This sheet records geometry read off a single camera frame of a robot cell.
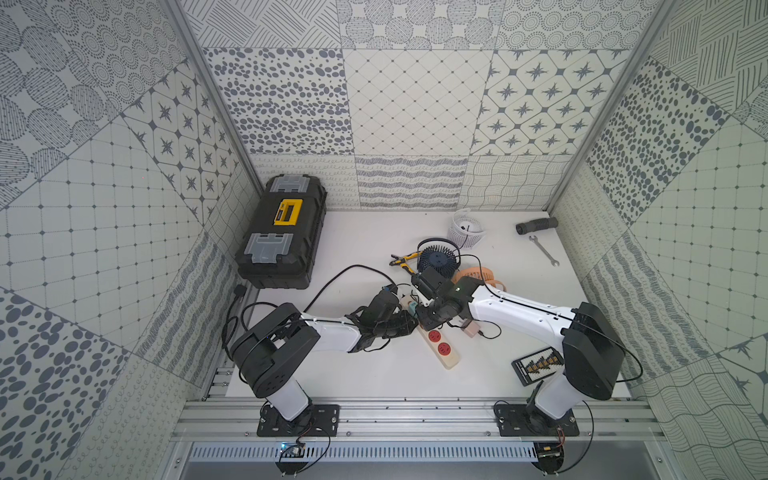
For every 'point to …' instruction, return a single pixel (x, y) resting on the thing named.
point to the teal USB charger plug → (412, 307)
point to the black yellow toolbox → (276, 250)
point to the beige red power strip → (440, 342)
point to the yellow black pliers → (401, 260)
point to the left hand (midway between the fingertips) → (415, 314)
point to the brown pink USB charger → (472, 329)
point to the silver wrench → (547, 254)
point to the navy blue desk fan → (439, 256)
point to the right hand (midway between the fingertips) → (429, 319)
